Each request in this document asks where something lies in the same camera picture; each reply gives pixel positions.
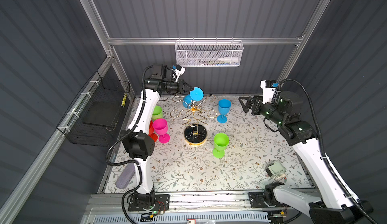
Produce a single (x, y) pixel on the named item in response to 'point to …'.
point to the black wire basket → (93, 117)
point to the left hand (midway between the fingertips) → (193, 88)
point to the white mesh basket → (209, 53)
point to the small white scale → (275, 170)
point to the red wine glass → (151, 132)
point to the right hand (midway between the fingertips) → (249, 98)
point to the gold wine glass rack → (195, 131)
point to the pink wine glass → (160, 127)
